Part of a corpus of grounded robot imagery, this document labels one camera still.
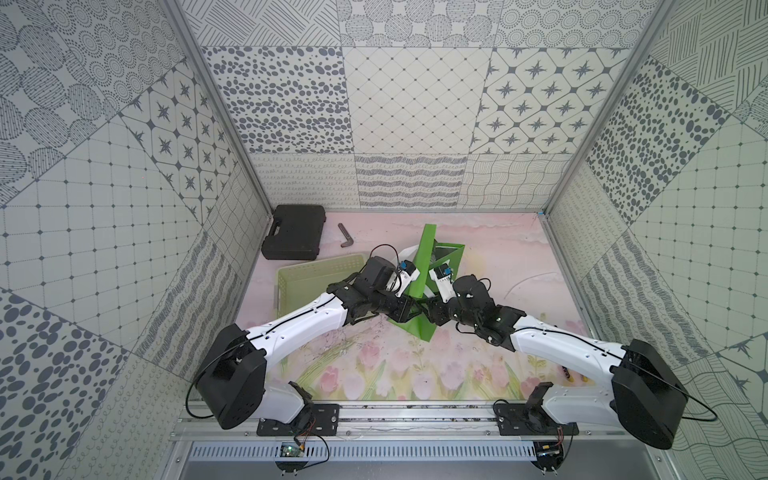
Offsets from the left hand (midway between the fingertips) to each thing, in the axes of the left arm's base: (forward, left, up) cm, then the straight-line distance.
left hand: (419, 302), depth 78 cm
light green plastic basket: (+12, +39, -13) cm, 43 cm away
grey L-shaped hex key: (+35, +26, -13) cm, 46 cm away
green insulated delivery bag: (+10, -3, +7) cm, 13 cm away
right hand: (+2, -2, -4) cm, 5 cm away
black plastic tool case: (+33, +44, -9) cm, 56 cm away
